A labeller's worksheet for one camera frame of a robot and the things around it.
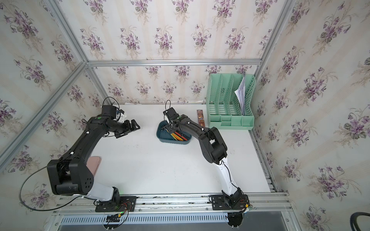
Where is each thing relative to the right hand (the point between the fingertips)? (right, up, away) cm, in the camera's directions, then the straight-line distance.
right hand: (173, 126), depth 99 cm
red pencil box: (+20, +7, +12) cm, 24 cm away
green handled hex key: (+1, -8, -1) cm, 8 cm away
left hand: (-22, -1, -15) cm, 26 cm away
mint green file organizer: (+41, +15, +20) cm, 48 cm away
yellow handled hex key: (+3, -7, -1) cm, 8 cm away
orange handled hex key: (+2, -8, -1) cm, 8 cm away
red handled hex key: (+5, -7, -1) cm, 9 cm away
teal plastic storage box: (-6, -8, +3) cm, 10 cm away
